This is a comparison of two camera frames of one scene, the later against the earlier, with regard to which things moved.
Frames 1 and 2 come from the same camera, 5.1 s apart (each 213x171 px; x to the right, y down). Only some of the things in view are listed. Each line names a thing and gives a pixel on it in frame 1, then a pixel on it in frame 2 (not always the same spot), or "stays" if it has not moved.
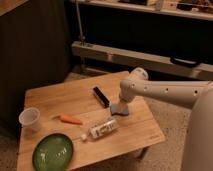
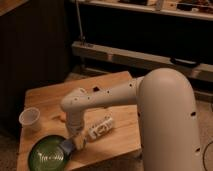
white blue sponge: [115, 111] to [67, 145]
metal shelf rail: [205, 70] stays
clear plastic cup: [29, 119] stays
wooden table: [80, 110] stays
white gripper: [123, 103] to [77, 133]
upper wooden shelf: [191, 9] stays
